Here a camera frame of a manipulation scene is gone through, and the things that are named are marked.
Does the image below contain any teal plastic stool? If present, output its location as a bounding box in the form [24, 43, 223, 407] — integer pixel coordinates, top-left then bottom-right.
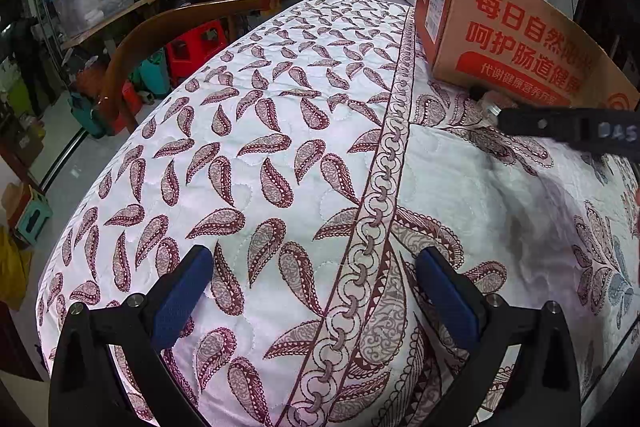
[140, 49, 173, 98]
[70, 92, 108, 138]

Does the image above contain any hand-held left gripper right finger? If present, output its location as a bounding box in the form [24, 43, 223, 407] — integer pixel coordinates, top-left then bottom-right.
[416, 247, 583, 427]

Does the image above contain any wooden shelf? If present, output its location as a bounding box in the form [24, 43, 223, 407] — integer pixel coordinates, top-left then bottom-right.
[60, 0, 216, 50]

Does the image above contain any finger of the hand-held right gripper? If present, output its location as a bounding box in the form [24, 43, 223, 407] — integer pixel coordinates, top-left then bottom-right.
[497, 106, 640, 158]

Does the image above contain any red plastic stool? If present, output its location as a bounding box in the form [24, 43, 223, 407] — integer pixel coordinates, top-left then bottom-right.
[112, 79, 143, 132]
[165, 21, 228, 88]

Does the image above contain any cardboard box with red print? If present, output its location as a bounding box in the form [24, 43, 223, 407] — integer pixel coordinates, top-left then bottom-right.
[414, 0, 640, 112]

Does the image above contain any paisley quilted tablecloth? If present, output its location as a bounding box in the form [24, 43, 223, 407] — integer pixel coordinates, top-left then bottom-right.
[35, 0, 640, 427]

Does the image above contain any yellow bag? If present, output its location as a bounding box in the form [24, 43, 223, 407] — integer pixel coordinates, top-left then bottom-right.
[0, 227, 33, 313]

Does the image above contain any wooden chair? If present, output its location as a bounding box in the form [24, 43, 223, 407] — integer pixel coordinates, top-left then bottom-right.
[102, 0, 268, 132]

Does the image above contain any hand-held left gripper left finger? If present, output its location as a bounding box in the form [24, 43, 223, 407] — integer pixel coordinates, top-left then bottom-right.
[48, 244, 215, 427]

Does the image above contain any green plastic stool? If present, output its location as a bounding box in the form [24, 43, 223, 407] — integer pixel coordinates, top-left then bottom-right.
[10, 184, 53, 250]

